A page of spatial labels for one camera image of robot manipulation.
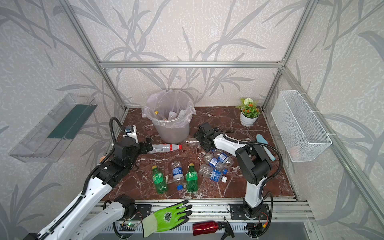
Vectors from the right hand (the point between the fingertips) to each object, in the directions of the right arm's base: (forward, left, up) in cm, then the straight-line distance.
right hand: (197, 135), depth 96 cm
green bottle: (-27, +21, -1) cm, 34 cm away
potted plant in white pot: (+12, -34, +8) cm, 37 cm away
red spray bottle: (-49, -6, -1) cm, 49 cm away
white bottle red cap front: (+14, +18, +3) cm, 23 cm away
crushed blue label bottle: (-15, -15, -2) cm, 21 cm away
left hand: (-11, +26, +18) cm, 33 cm away
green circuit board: (-47, +32, -6) cm, 57 cm away
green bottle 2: (-27, +3, -4) cm, 27 cm away
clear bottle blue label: (-23, +11, -1) cm, 25 cm away
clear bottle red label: (-1, +3, -7) cm, 8 cm away
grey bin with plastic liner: (+15, +25, +13) cm, 32 cm away
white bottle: (+11, +10, +8) cm, 17 cm away
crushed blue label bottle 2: (-18, -11, -2) cm, 21 cm away
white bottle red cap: (-8, +21, -3) cm, 23 cm away
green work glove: (-46, +14, -5) cm, 48 cm away
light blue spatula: (+1, -43, -7) cm, 44 cm away
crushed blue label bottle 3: (-23, -6, -1) cm, 24 cm away
